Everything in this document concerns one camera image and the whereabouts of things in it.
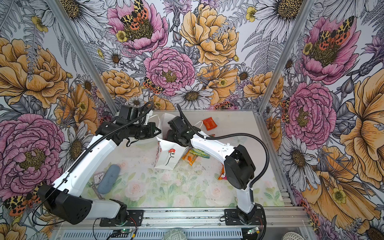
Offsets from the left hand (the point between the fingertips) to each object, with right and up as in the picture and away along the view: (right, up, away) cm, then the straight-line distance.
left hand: (159, 136), depth 74 cm
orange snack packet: (+14, -15, +20) cm, 28 cm away
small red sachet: (+28, +6, +36) cm, 46 cm away
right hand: (+3, -4, +11) cm, 12 cm away
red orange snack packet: (+33, -23, +11) cm, 42 cm away
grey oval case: (-30, -24, +9) cm, 39 cm away
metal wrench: (-33, -33, +6) cm, 47 cm away
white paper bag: (+4, -9, +3) cm, 10 cm away
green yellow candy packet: (+20, -13, +22) cm, 32 cm away
